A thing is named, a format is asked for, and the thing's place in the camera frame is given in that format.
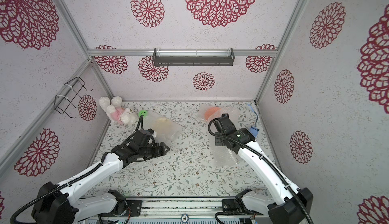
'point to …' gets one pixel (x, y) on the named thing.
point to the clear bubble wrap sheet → (217, 154)
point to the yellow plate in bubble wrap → (166, 129)
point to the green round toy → (143, 112)
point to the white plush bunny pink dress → (115, 111)
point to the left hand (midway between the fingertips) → (164, 151)
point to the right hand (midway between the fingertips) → (221, 136)
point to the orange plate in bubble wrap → (206, 113)
